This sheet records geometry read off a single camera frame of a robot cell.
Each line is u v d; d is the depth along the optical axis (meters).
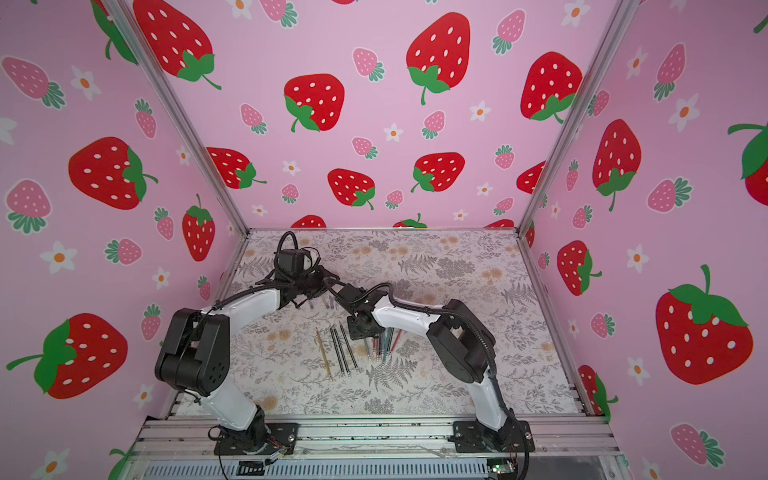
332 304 0.99
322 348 0.90
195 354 0.47
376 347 0.90
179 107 0.85
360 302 0.70
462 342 0.51
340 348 0.90
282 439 0.74
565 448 0.73
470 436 0.73
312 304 0.98
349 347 0.90
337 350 0.90
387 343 0.90
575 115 0.86
